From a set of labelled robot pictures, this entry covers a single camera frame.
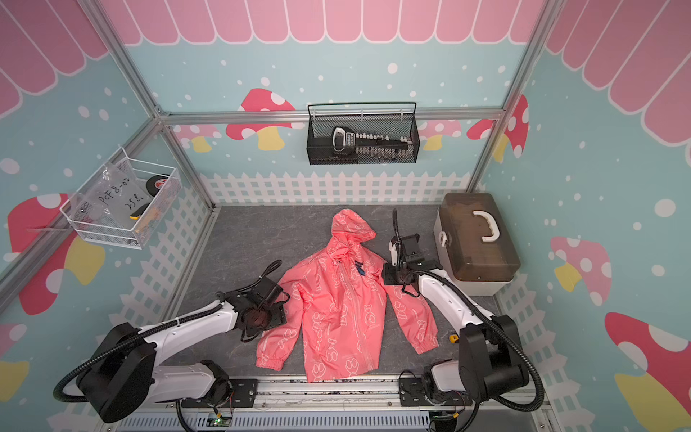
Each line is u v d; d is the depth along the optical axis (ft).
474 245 2.92
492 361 1.37
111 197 2.20
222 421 2.35
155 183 2.62
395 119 2.94
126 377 1.35
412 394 2.43
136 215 2.14
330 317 2.86
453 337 2.68
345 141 2.92
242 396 2.43
